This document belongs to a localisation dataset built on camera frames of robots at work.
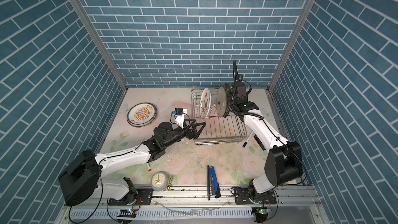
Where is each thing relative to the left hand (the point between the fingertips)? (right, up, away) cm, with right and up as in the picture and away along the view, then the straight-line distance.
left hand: (201, 123), depth 75 cm
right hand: (+18, +18, +10) cm, 28 cm away
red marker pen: (-29, -25, +8) cm, 38 cm away
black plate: (+14, +15, +2) cm, 20 cm away
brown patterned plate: (-41, +2, +28) cm, 50 cm away
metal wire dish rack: (+17, -7, +22) cm, 28 cm away
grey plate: (+12, +10, +27) cm, 32 cm away
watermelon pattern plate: (+2, +10, +26) cm, 28 cm away
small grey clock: (-21, -28, +1) cm, 35 cm away
